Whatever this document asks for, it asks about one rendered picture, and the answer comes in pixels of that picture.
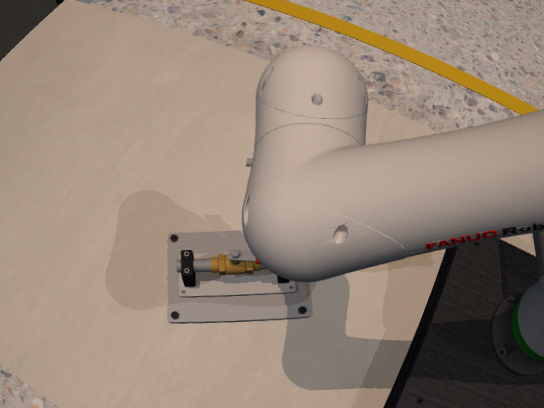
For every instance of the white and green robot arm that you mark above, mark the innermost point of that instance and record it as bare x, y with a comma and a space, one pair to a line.
316, 207

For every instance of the brass ball valve with red handle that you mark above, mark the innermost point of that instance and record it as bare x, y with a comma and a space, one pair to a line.
251, 277

